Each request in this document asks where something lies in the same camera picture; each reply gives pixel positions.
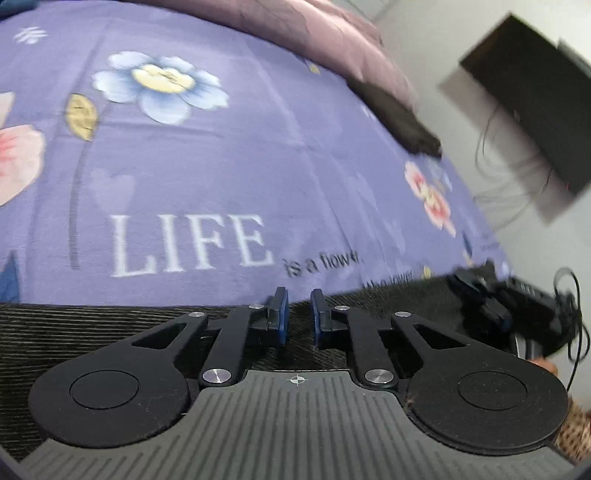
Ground purple floral bed sheet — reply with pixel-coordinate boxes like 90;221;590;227
0;2;511;308

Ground folded black cloth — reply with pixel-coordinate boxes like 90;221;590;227
345;76;443;160

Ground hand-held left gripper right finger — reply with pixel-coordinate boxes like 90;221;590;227
310;289;468;389

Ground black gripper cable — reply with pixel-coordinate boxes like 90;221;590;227
553;267;589;365

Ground dark grey pants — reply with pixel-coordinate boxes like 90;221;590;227
0;276;532;464

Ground pink quilt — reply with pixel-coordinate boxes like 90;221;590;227
148;0;419;109

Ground black wall television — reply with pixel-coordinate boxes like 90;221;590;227
459;13;591;197

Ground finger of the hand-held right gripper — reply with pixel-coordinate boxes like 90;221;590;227
464;288;514;334
449;268;500;298

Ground person's right forearm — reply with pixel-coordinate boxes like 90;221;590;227
551;392;591;466

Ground black cables on wall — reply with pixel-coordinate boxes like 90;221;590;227
473;104;557;227

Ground person's right hand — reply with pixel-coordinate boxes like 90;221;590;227
530;357;560;377

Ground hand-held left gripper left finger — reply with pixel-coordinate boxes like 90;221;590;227
131;286;290;389

